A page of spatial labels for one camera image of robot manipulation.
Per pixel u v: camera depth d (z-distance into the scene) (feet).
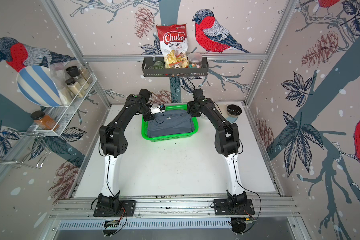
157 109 2.94
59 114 2.43
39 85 2.19
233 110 3.64
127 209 2.39
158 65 3.02
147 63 3.00
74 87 2.50
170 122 3.27
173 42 2.63
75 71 2.61
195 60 2.70
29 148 2.09
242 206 2.20
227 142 1.97
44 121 2.01
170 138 3.12
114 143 1.94
